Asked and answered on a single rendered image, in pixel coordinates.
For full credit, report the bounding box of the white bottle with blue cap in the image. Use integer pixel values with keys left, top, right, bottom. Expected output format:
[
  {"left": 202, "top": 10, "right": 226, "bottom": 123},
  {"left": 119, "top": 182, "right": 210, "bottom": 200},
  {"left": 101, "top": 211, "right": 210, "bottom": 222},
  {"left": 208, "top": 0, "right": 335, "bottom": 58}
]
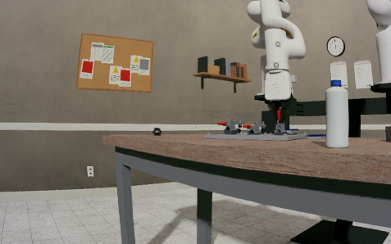
[{"left": 325, "top": 79, "right": 348, "bottom": 148}]

